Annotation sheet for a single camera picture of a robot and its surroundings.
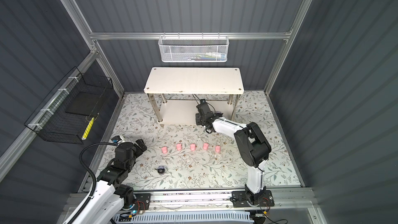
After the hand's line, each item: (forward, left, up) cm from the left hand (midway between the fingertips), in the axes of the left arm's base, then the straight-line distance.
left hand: (136, 144), depth 82 cm
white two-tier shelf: (+14, -23, +24) cm, 36 cm away
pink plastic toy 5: (-1, -45, -9) cm, 46 cm away
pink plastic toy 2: (+2, -22, -9) cm, 24 cm away
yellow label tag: (-4, +16, +17) cm, 23 cm away
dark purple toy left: (-12, -13, -6) cm, 19 cm away
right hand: (+18, -37, -2) cm, 41 cm away
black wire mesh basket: (+8, +29, +18) cm, 35 cm away
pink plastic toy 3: (+1, -30, -9) cm, 31 cm away
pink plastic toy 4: (+1, -38, -9) cm, 39 cm away
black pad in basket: (+14, +23, +19) cm, 33 cm away
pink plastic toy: (0, -13, -8) cm, 16 cm away
